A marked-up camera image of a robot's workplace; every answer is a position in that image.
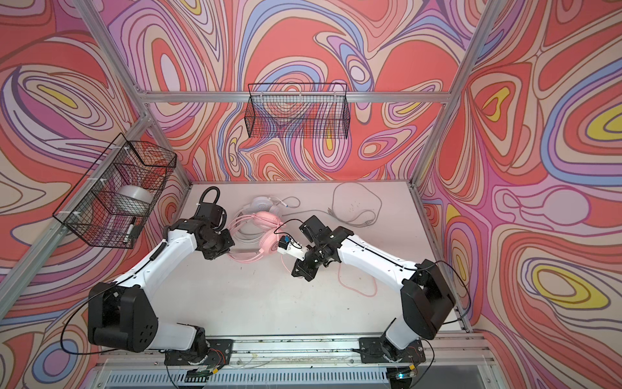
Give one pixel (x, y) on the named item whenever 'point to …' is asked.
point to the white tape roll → (134, 200)
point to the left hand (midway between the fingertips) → (234, 245)
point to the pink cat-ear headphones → (269, 240)
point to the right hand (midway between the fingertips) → (299, 276)
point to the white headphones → (258, 204)
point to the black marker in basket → (131, 226)
